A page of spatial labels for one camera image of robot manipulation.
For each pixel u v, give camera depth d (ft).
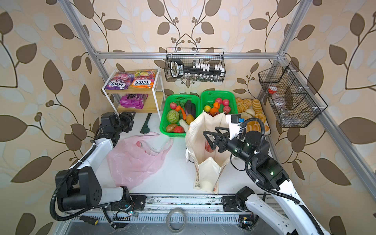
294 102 2.40
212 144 1.70
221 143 1.65
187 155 2.15
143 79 2.74
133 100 3.00
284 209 1.35
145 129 3.38
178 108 3.68
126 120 2.52
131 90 2.74
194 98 3.74
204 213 2.37
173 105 3.66
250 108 3.71
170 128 3.24
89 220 2.23
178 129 3.15
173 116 3.31
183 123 3.34
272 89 2.64
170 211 2.31
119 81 2.75
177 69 2.77
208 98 3.84
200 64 2.66
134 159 2.79
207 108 3.61
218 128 2.03
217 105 3.67
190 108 3.56
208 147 2.86
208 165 2.11
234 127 1.67
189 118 3.34
